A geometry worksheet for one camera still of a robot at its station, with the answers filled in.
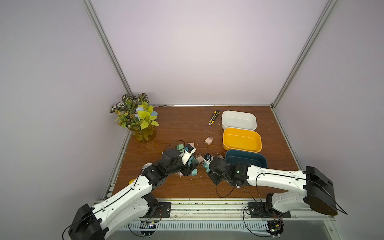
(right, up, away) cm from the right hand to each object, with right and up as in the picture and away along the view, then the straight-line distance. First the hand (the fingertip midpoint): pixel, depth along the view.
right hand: (210, 168), depth 79 cm
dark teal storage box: (+29, +2, +9) cm, 31 cm away
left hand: (-8, +5, -3) cm, 10 cm away
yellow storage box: (+25, +12, +21) cm, 35 cm away
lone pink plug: (+1, +13, +19) cm, 23 cm away
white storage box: (+25, +25, +31) cm, 47 cm away
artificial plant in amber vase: (-42, +30, +4) cm, 52 cm away
